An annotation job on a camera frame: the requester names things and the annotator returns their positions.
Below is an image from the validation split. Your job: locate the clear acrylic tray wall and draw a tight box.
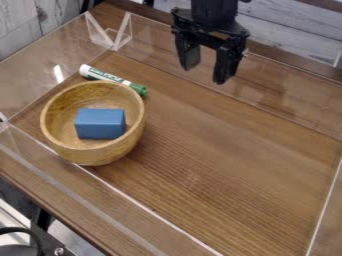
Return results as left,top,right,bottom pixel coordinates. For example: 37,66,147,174
0,112,168,256

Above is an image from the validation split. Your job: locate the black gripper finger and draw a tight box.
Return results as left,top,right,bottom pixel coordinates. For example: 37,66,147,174
175,33,200,71
212,45,240,85

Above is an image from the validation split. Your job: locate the clear acrylic corner bracket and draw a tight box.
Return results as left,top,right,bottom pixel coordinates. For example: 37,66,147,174
84,12,132,51

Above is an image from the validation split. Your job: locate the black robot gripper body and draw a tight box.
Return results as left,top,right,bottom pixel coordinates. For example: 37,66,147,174
171,0,251,55

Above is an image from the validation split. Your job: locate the black cable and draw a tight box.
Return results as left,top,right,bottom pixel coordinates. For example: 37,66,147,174
0,226,45,256

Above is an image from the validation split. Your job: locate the brown wooden bowl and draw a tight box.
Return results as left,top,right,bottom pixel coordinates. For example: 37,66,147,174
40,81,145,166

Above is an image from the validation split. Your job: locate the green white marker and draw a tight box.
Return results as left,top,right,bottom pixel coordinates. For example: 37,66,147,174
79,64,148,97

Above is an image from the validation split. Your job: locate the blue rectangular block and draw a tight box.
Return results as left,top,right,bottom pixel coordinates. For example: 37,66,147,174
75,108,125,140

